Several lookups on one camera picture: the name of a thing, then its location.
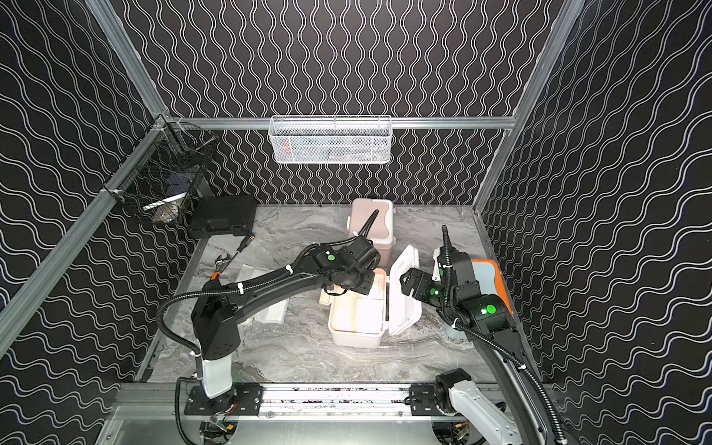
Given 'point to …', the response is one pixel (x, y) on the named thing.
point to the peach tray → (352, 312)
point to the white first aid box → (401, 310)
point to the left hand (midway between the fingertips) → (369, 279)
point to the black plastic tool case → (223, 216)
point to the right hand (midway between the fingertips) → (416, 280)
